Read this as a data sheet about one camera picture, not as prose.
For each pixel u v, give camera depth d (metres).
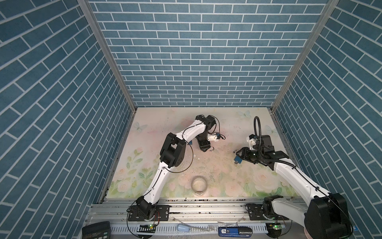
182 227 0.68
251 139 0.78
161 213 0.73
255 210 0.74
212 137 0.91
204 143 0.88
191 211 0.75
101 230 0.68
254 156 0.72
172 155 0.62
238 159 0.93
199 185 0.83
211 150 0.97
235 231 0.65
